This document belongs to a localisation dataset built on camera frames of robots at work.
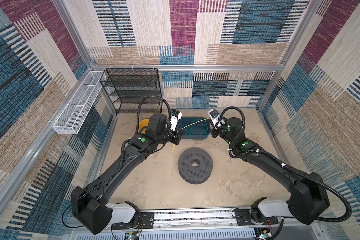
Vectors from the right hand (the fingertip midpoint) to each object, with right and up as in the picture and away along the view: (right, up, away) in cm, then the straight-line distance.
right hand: (212, 119), depth 80 cm
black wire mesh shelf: (-55, +24, +28) cm, 66 cm away
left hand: (-15, -5, -8) cm, 18 cm away
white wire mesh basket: (-82, +4, +13) cm, 83 cm away
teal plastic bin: (-14, +1, +40) cm, 42 cm away
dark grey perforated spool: (-8, -28, +11) cm, 31 cm away
